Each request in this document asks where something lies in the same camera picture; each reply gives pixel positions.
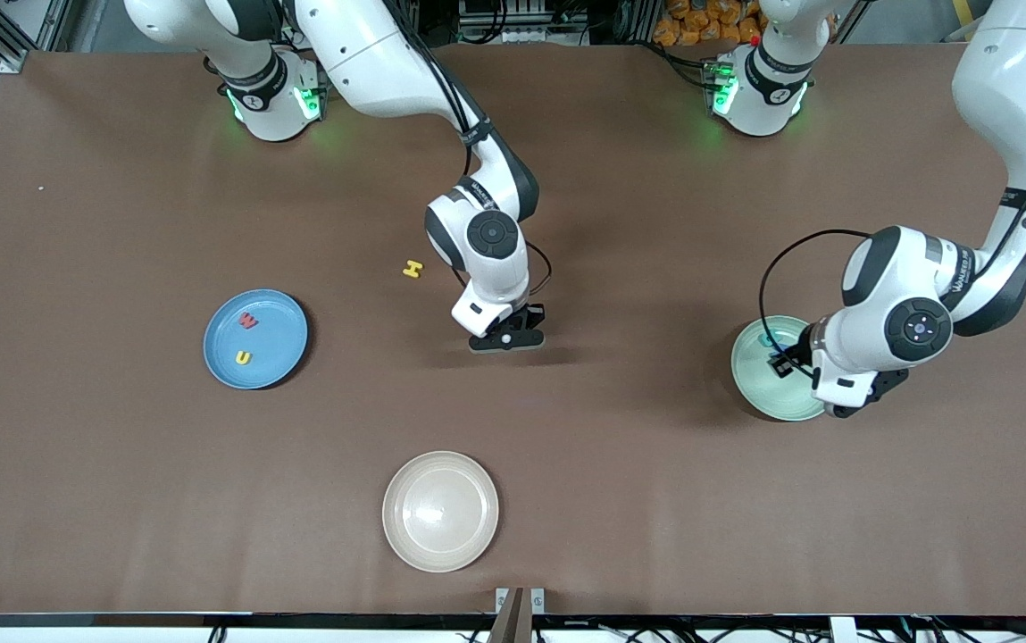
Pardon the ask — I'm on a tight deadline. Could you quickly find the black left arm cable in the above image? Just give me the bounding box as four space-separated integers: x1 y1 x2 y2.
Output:
759 0 1026 358

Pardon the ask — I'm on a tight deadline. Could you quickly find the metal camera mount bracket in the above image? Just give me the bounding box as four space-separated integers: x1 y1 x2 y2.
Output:
488 587 546 643

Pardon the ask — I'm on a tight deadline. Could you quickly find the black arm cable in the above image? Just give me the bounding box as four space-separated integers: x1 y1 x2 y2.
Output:
759 0 1026 358
401 0 555 303

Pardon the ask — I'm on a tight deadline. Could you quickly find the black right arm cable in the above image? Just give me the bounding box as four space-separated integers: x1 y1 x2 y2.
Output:
401 0 555 303

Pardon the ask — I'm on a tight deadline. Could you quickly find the aluminium frame profile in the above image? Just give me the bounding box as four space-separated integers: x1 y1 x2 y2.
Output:
0 0 76 74

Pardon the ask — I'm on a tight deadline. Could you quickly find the beige round plate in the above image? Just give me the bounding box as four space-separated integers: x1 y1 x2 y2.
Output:
382 451 500 573

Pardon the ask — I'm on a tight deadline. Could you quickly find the blue round plate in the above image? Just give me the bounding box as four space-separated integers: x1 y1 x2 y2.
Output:
203 288 310 391

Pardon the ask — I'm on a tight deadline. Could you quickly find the brown table mat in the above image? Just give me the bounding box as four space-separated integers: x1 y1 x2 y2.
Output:
0 40 1026 617

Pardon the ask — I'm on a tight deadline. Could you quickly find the pale green round plate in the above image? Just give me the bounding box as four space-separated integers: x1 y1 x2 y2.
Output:
730 315 826 422

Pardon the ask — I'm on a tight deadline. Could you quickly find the pile of orange packets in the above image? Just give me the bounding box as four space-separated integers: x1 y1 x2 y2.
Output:
654 0 765 47

